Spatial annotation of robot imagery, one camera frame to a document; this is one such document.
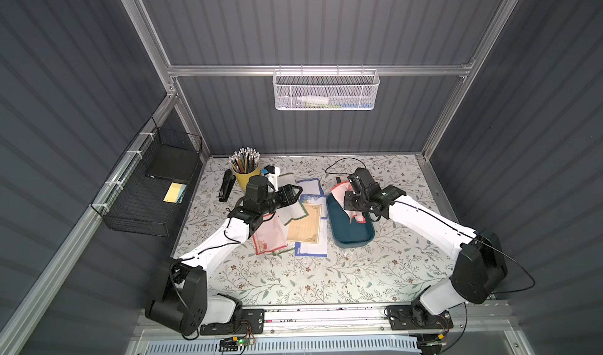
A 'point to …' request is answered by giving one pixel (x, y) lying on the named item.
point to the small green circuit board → (232, 344)
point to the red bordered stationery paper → (271, 236)
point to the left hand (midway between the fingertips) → (299, 190)
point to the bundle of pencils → (246, 160)
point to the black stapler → (228, 181)
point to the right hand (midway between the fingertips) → (347, 201)
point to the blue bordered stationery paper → (311, 187)
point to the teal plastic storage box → (344, 233)
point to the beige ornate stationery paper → (306, 229)
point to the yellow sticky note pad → (175, 193)
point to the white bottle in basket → (312, 100)
